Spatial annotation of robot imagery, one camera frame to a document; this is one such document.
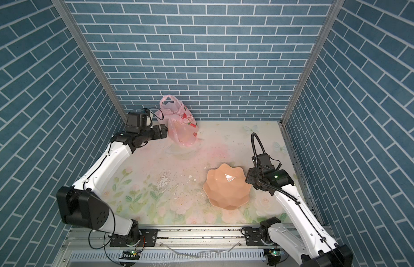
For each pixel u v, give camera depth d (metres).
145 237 0.73
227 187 0.89
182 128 1.02
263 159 0.59
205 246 0.73
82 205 0.41
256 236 0.74
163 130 0.76
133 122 0.62
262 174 0.57
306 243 0.42
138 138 0.59
